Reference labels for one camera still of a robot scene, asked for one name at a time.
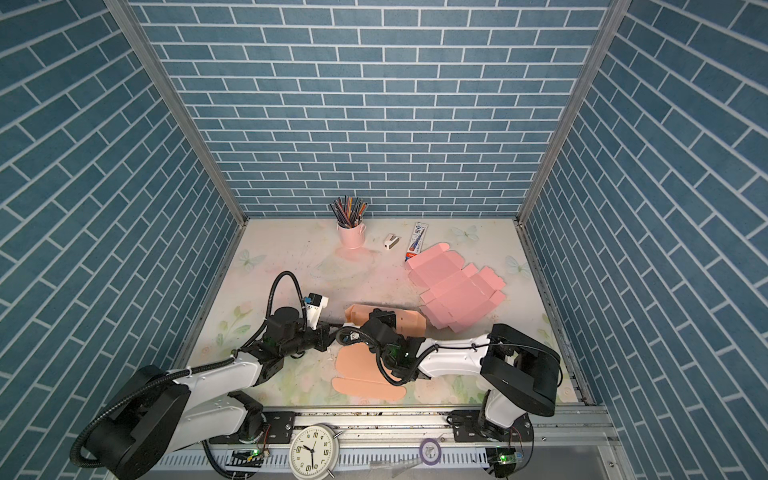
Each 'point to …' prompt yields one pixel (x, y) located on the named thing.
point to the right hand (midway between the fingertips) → (377, 304)
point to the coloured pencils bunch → (349, 211)
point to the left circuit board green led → (246, 458)
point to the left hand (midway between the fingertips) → (345, 329)
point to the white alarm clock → (313, 452)
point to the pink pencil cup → (352, 238)
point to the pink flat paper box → (456, 295)
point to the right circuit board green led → (503, 460)
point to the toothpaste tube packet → (417, 239)
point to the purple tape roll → (425, 441)
